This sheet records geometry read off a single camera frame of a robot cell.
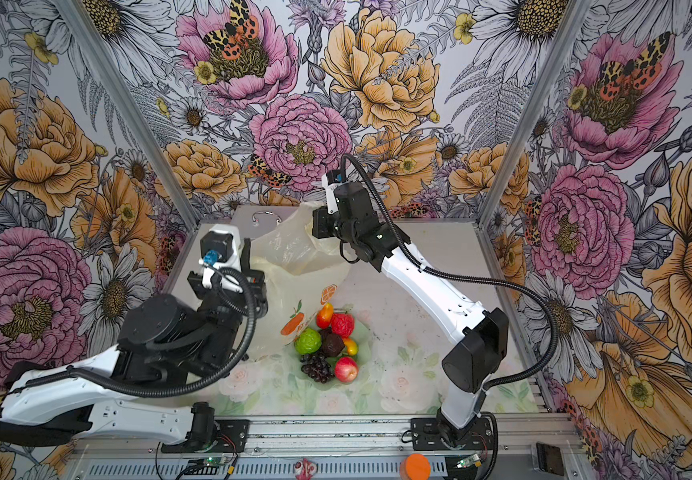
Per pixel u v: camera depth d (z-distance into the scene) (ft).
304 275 1.88
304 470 2.18
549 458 2.30
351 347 2.73
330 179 2.10
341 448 2.43
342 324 2.75
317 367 2.55
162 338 0.99
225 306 1.30
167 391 1.04
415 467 2.01
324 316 2.74
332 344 2.63
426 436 2.40
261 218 3.26
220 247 1.15
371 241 1.77
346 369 2.49
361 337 2.74
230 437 2.40
